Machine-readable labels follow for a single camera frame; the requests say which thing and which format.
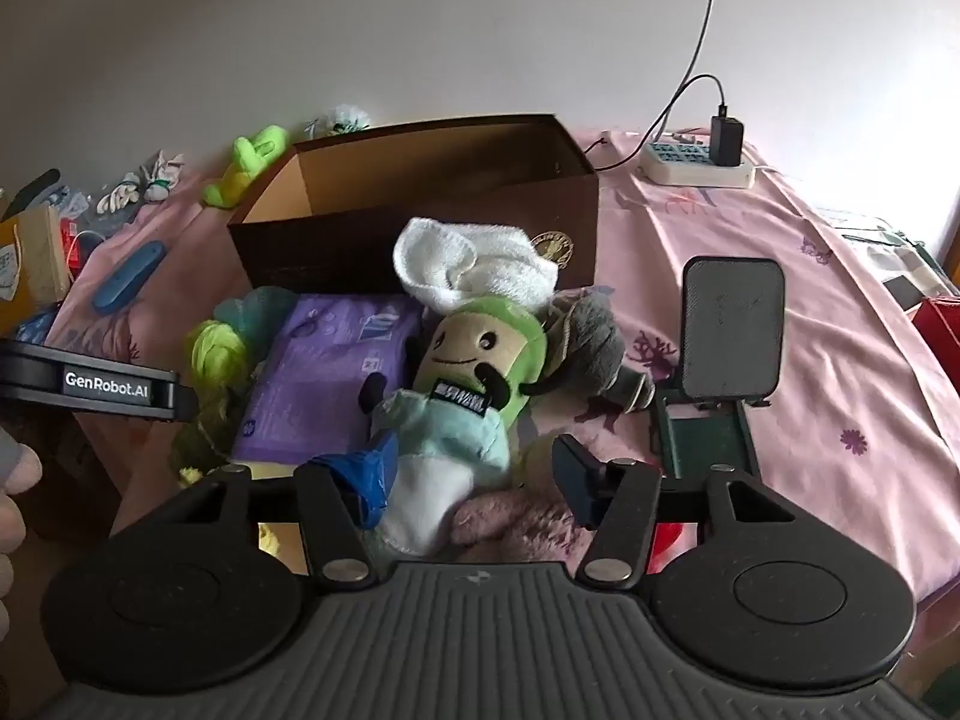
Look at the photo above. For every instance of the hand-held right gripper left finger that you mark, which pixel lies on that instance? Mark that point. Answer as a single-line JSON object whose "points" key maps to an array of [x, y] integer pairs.
{"points": [[367, 484]]}

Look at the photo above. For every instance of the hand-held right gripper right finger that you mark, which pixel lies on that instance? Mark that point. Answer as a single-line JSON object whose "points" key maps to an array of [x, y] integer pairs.
{"points": [[576, 480]]}

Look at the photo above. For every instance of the pink fluffy plush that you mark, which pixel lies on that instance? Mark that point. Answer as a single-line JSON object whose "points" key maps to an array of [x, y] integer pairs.
{"points": [[517, 529]]}

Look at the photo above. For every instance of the light green cloth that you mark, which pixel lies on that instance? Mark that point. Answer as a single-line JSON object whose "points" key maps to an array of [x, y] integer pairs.
{"points": [[442, 450]]}

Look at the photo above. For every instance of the grey fleece cloth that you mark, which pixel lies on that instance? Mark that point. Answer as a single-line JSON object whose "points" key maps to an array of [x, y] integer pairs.
{"points": [[592, 345]]}

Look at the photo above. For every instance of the teal plush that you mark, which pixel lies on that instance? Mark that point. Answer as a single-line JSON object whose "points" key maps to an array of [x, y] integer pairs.
{"points": [[259, 307]]}

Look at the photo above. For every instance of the brown cardboard box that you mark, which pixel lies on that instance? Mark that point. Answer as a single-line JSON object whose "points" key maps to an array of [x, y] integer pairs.
{"points": [[322, 255]]}

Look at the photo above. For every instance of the white towel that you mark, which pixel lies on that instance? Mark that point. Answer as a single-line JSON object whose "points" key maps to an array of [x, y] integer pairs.
{"points": [[487, 262]]}

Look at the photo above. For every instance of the person's left hand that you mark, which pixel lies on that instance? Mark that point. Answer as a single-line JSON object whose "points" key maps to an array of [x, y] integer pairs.
{"points": [[26, 474]]}

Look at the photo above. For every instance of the blue patterned packet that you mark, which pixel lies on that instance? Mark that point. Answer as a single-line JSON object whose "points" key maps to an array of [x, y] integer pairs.
{"points": [[37, 322]]}

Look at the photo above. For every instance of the blue oblong case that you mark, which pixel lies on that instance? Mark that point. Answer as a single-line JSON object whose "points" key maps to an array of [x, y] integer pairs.
{"points": [[127, 277]]}

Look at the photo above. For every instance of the purple tissue packet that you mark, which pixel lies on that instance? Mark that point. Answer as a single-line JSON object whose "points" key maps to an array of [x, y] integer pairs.
{"points": [[322, 367]]}

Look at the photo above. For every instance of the yellow paper bag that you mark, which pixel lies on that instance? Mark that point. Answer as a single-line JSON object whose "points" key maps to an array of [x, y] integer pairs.
{"points": [[30, 270]]}

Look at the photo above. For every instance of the red small packet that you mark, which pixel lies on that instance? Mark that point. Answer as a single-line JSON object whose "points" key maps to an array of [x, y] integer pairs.
{"points": [[79, 240]]}

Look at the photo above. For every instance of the clear plastic bag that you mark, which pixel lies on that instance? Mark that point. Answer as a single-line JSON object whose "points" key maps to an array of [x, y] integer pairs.
{"points": [[67, 201]]}

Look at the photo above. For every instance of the white tied glove pair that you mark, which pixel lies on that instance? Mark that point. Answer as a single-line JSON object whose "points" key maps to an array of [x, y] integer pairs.
{"points": [[124, 195]]}

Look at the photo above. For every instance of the black curved object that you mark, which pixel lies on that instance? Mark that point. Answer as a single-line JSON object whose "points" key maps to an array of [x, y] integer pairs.
{"points": [[34, 191]]}

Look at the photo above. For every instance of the green folding phone stand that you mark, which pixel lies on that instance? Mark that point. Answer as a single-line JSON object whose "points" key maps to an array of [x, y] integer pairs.
{"points": [[731, 322]]}

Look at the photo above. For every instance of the pink printed bedsheet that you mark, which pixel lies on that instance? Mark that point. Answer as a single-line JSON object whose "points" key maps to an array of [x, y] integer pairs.
{"points": [[825, 390]]}

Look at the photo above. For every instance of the lime green plush toy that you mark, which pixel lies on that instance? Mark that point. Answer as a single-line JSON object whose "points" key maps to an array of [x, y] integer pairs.
{"points": [[251, 154]]}

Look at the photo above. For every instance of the white power strip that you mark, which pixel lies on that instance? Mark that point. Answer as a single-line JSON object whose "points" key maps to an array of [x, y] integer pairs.
{"points": [[690, 165]]}

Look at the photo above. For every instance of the white green pompom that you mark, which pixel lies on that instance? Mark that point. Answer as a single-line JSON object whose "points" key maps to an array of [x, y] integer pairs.
{"points": [[345, 118]]}

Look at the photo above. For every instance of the black charger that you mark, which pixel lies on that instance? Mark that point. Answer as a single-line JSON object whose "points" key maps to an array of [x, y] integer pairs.
{"points": [[726, 141]]}

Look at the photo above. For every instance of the red box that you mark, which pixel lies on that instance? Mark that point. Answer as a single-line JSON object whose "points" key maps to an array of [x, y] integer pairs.
{"points": [[937, 330]]}

